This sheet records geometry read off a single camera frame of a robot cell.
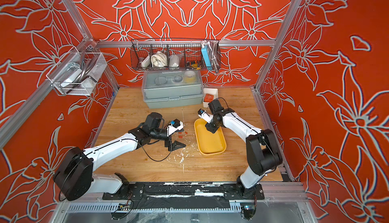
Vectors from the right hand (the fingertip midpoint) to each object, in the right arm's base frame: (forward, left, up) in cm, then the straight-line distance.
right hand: (208, 124), depth 90 cm
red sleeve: (-5, +17, -7) cm, 19 cm away
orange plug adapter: (+23, -1, -1) cm, 23 cm away
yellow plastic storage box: (-8, 0, -8) cm, 12 cm away
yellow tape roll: (+32, +12, +11) cm, 36 cm away
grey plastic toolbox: (+19, +27, +11) cm, 35 cm away
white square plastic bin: (+30, -5, -2) cm, 31 cm away
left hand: (-11, +14, +7) cm, 19 cm away
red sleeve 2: (-14, +15, +15) cm, 25 cm away
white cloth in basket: (+28, +30, +27) cm, 49 cm away
